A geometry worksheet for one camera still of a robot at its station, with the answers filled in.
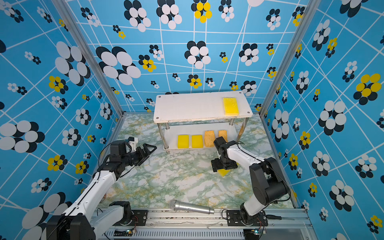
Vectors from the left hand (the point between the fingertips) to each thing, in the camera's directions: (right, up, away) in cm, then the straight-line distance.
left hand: (153, 150), depth 81 cm
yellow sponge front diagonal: (+40, -14, +8) cm, 44 cm away
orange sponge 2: (+41, +9, +15) cm, 45 cm away
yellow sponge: (+16, +4, +13) cm, 20 cm away
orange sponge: (+32, +6, +13) cm, 35 cm away
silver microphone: (+14, -27, -6) cm, 31 cm away
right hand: (+40, -12, +8) cm, 43 cm away
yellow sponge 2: (+24, +4, +14) cm, 28 cm away
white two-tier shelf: (+21, +17, +34) cm, 44 cm away
